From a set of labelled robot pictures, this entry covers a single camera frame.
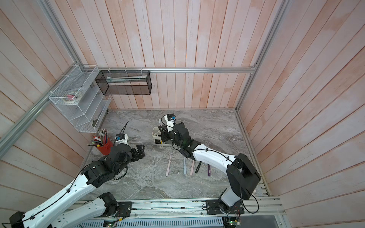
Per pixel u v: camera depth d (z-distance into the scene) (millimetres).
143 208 751
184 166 886
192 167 880
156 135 925
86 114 781
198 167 880
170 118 673
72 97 740
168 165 889
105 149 883
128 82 1036
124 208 731
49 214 407
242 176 455
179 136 602
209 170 868
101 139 865
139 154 660
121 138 623
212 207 729
